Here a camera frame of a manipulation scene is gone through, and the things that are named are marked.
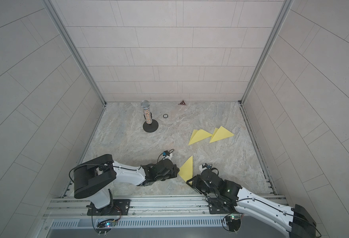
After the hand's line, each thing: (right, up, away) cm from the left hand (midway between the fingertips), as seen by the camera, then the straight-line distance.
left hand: (182, 172), depth 84 cm
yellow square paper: (+10, +20, +9) cm, 24 cm away
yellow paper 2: (+2, +2, -3) cm, 4 cm away
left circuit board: (-35, -16, -19) cm, 43 cm away
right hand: (+2, -4, -8) cm, 10 cm away
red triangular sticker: (0, +42, +32) cm, 53 cm away
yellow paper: (+24, +21, +10) cm, 33 cm away
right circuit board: (+24, -17, -17) cm, 33 cm away
